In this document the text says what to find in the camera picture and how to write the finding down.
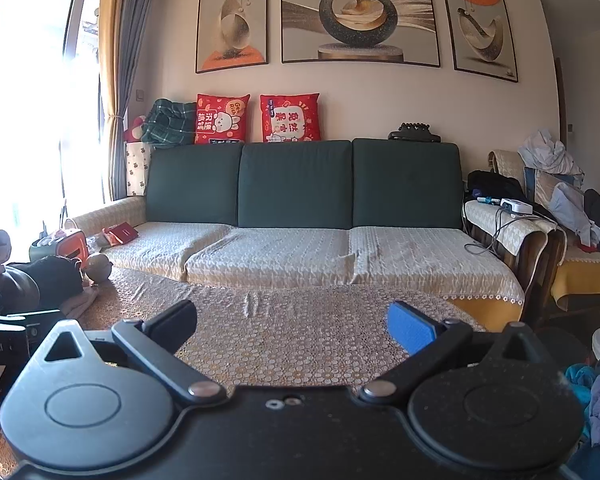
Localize black beaded massager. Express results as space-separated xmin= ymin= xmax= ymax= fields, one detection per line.
xmin=387 ymin=121 xmax=442 ymax=142

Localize beige folded cloth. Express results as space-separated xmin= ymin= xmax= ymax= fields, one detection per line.
xmin=62 ymin=285 xmax=99 ymax=318

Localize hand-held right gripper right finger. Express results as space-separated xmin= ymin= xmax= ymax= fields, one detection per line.
xmin=357 ymin=301 xmax=563 ymax=406

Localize orange case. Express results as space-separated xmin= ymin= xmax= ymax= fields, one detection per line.
xmin=29 ymin=227 xmax=88 ymax=272

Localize green plaid cushion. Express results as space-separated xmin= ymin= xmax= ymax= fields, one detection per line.
xmin=141 ymin=98 xmax=198 ymax=149

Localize white electronic device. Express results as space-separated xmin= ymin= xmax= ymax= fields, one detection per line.
xmin=500 ymin=198 xmax=533 ymax=218

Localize white cable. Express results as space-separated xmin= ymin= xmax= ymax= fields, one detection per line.
xmin=464 ymin=207 xmax=512 ymax=256

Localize black cloth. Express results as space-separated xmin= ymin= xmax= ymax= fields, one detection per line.
xmin=467 ymin=170 xmax=556 ymax=222

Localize red rabbit print cushion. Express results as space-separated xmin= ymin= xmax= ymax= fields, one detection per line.
xmin=259 ymin=93 xmax=322 ymax=143
xmin=195 ymin=93 xmax=251 ymax=146

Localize red plush toy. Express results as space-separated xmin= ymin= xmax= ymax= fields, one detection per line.
xmin=124 ymin=116 xmax=147 ymax=143

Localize green sofa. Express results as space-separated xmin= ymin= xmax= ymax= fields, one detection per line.
xmin=72 ymin=138 xmax=526 ymax=333

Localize white patterned gift bag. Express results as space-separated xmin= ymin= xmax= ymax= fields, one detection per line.
xmin=124 ymin=141 xmax=152 ymax=197

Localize light blue garment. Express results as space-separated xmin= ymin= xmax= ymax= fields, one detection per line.
xmin=550 ymin=181 xmax=600 ymax=252

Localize blue clothes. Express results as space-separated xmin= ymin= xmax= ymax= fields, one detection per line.
xmin=562 ymin=360 xmax=600 ymax=463

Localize black garment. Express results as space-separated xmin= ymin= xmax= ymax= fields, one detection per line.
xmin=5 ymin=255 xmax=84 ymax=311

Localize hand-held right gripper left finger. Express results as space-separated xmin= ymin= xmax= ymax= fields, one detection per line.
xmin=27 ymin=299 xmax=229 ymax=407

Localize framed abstract painting with orange base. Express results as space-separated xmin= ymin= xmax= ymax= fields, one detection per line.
xmin=195 ymin=0 xmax=270 ymax=74

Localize framed abstract painting with orange sun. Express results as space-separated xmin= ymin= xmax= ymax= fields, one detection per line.
xmin=441 ymin=0 xmax=519 ymax=83

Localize light blue shirt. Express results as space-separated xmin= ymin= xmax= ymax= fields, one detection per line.
xmin=519 ymin=129 xmax=586 ymax=177

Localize cream lace armrest cover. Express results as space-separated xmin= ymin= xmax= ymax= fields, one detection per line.
xmin=464 ymin=200 xmax=565 ymax=261

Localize yellow curtain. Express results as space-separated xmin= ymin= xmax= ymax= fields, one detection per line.
xmin=99 ymin=0 xmax=132 ymax=203

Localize grey round ball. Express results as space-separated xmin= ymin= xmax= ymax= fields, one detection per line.
xmin=86 ymin=252 xmax=112 ymax=282

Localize cream lace sofa cover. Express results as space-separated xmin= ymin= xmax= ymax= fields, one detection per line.
xmin=72 ymin=195 xmax=526 ymax=307

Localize sliding glass door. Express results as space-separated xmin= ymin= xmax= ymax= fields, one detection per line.
xmin=0 ymin=0 xmax=104 ymax=241

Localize wide framed ring painting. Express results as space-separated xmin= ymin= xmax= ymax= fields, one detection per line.
xmin=280 ymin=0 xmax=441 ymax=68

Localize grey curtain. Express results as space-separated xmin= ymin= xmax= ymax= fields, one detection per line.
xmin=114 ymin=0 xmax=154 ymax=126

